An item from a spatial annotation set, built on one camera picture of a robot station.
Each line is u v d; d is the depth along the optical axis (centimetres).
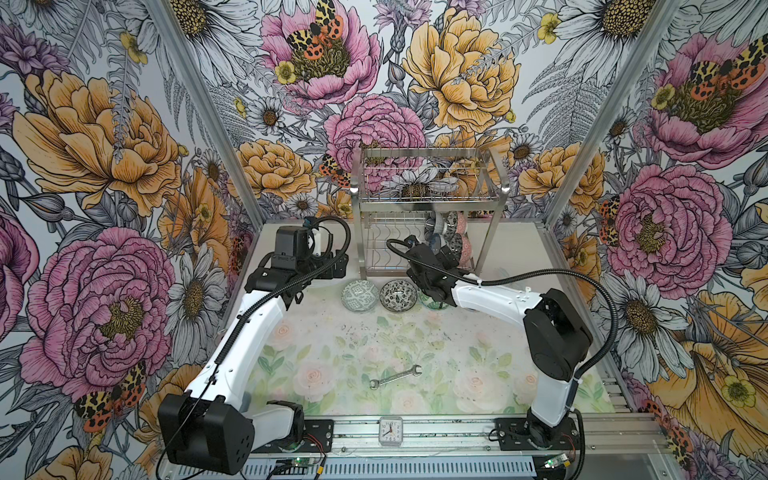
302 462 71
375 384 82
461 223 106
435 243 104
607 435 75
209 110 88
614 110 89
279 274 58
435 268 63
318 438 73
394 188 115
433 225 107
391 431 74
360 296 99
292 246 58
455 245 106
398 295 99
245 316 47
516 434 74
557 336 48
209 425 38
